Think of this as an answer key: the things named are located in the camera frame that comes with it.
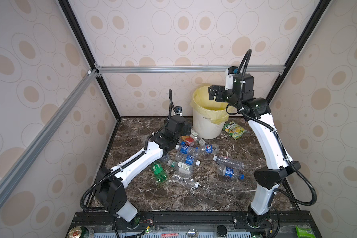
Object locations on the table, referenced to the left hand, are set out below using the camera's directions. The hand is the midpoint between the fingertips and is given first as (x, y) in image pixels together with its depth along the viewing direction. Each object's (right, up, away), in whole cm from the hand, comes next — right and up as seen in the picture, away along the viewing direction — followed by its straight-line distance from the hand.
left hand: (185, 119), depth 77 cm
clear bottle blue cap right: (+24, -30, +12) cm, 40 cm away
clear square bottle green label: (+7, -9, +26) cm, 28 cm away
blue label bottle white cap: (+1, -18, +17) cm, 25 cm away
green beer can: (-45, -49, -16) cm, 68 cm away
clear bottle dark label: (+27, -25, +13) cm, 39 cm away
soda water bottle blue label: (+3, -24, +13) cm, 27 cm away
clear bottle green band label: (-2, -28, +10) cm, 30 cm away
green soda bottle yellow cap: (-14, -32, +8) cm, 36 cm away
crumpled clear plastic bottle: (+1, -34, +10) cm, 36 cm away
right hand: (+15, +14, -7) cm, 22 cm away
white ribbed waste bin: (+14, -5, +20) cm, 25 cm away
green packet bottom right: (+56, -54, -7) cm, 78 cm away
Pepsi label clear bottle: (+19, -18, +20) cm, 33 cm away
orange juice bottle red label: (+2, -12, +23) cm, 26 cm away
